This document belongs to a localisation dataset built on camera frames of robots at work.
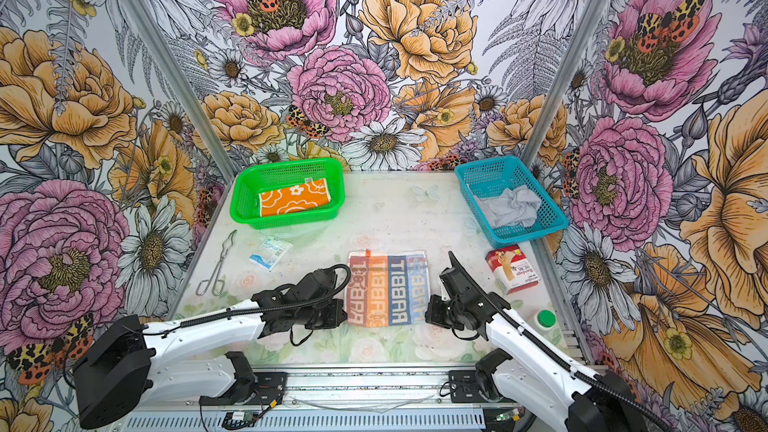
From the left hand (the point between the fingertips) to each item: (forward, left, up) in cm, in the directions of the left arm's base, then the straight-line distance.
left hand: (343, 324), depth 81 cm
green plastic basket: (+53, +39, +1) cm, 66 cm away
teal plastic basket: (+55, -59, +3) cm, 80 cm away
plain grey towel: (+37, -55, +4) cm, 66 cm away
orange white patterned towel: (+47, +21, -1) cm, 51 cm away
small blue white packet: (+25, +26, -4) cm, 36 cm away
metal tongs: (+13, +39, -3) cm, 42 cm away
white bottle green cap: (-2, -52, +6) cm, 52 cm away
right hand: (-1, -23, +1) cm, 23 cm away
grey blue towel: (+12, -12, -4) cm, 17 cm away
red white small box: (+16, -49, +1) cm, 52 cm away
